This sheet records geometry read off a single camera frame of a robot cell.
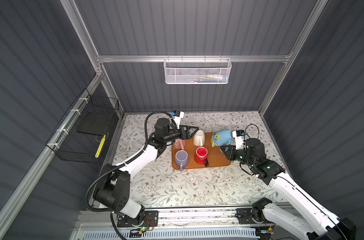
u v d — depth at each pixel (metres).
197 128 0.74
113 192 0.43
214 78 0.91
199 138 0.94
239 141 0.68
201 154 0.87
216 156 0.93
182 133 0.70
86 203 0.41
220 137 0.74
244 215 0.74
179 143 0.94
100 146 0.69
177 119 0.72
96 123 0.75
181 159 0.85
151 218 0.73
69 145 0.67
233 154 0.67
